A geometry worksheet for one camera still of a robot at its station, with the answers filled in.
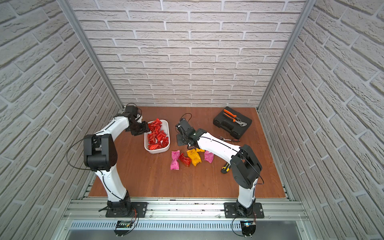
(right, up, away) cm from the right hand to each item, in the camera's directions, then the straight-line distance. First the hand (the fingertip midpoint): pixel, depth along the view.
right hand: (183, 137), depth 88 cm
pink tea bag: (-5, -16, -2) cm, 17 cm away
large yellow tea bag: (+9, -9, +4) cm, 13 cm away
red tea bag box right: (-22, -2, +10) cm, 24 cm away
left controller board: (-28, -42, -16) cm, 53 cm away
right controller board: (+33, -42, -18) cm, 56 cm away
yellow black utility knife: (+27, -18, 0) cm, 32 cm away
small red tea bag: (+2, -14, 0) cm, 14 cm away
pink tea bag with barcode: (+16, -12, +2) cm, 20 cm away
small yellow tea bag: (+7, -12, +2) cm, 14 cm away
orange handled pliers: (+35, +12, +17) cm, 41 cm away
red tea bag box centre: (-16, -1, +11) cm, 19 cm away
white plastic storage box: (-15, +5, +18) cm, 24 cm away
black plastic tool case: (+28, +10, +17) cm, 34 cm away
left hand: (-24, +5, +10) cm, 27 cm away
